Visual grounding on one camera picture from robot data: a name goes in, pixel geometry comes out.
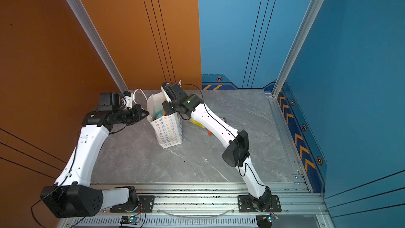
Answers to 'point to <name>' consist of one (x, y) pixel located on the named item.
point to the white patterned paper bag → (167, 129)
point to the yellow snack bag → (196, 122)
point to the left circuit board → (130, 220)
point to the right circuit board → (266, 220)
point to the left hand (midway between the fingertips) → (149, 111)
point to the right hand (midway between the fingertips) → (165, 105)
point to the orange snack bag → (160, 113)
